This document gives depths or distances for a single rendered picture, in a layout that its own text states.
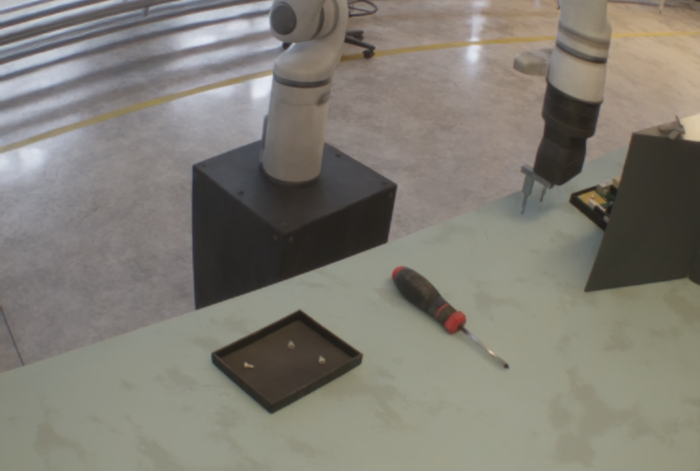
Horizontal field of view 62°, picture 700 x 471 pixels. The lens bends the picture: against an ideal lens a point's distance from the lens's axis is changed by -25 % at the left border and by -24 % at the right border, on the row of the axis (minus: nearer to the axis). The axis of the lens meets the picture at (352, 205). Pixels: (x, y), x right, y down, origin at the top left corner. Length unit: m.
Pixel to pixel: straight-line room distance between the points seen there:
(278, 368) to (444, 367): 0.15
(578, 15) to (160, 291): 1.79
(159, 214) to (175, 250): 0.23
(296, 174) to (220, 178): 0.12
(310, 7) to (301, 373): 0.56
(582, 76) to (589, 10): 0.08
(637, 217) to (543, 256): 0.15
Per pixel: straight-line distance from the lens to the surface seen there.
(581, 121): 0.81
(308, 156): 1.15
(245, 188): 1.17
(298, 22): 1.04
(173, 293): 2.28
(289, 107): 1.11
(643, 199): 0.78
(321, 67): 1.10
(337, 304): 0.72
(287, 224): 1.09
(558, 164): 0.83
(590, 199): 0.97
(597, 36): 0.78
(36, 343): 2.14
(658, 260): 0.86
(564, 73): 0.79
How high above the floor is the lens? 1.46
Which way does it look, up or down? 32 degrees down
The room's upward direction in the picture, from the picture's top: 8 degrees clockwise
